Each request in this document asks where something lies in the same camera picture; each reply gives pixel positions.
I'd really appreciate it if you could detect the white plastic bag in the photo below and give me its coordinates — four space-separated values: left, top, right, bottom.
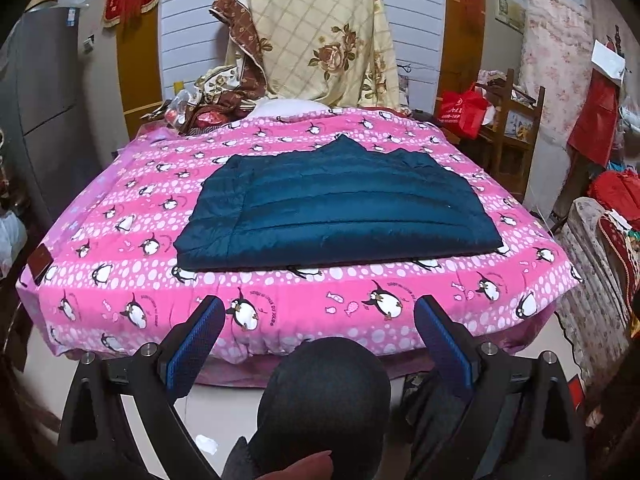
0 210 27 278

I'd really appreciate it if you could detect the grey refrigerator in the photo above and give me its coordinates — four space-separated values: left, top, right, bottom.
1 6 101 230

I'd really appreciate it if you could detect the pink penguin print quilt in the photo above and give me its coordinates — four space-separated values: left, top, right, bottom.
16 108 582 364

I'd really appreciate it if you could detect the brown floral bedding pile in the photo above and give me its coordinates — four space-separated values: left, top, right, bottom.
164 65 267 134

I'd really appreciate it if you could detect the beige patterned cloth pile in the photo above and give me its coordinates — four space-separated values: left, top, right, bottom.
555 197 632 396

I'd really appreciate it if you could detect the white pillow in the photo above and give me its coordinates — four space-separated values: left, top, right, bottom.
246 99 330 119

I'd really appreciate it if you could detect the black round headed object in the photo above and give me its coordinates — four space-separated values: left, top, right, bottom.
222 338 390 479

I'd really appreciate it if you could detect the wooden chair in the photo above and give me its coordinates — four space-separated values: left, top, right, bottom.
477 68 546 203

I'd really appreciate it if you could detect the person's fingertip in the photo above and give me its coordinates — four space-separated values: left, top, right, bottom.
258 451 333 480

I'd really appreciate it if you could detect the dark blue puffer jacket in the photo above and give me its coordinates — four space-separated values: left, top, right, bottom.
174 136 503 272

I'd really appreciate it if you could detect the red hanging garment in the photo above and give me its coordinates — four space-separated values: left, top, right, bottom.
567 70 620 167

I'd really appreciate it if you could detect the red plastic bag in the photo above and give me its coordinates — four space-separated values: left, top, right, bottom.
436 82 490 140

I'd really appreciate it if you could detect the pink floral hanging blanket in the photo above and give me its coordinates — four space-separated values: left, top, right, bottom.
518 0 593 146

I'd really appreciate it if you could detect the cream floral rose quilt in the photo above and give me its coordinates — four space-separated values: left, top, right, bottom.
209 0 402 110

